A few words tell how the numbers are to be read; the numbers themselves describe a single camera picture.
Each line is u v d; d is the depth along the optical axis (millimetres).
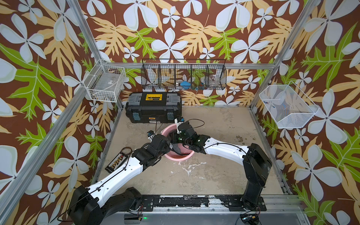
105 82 862
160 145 602
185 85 937
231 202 740
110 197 540
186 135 637
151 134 710
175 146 801
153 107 960
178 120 756
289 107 821
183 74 985
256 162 498
